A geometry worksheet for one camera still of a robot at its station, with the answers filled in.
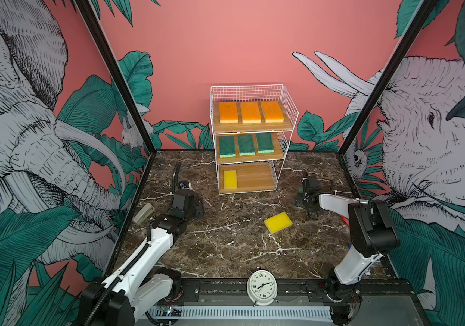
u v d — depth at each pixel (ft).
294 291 2.45
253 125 2.41
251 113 2.45
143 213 2.97
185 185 2.40
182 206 2.01
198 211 2.44
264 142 2.89
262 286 2.36
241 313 2.30
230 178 3.50
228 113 2.45
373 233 1.57
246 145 2.84
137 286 1.43
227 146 2.82
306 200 2.40
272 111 2.48
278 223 2.99
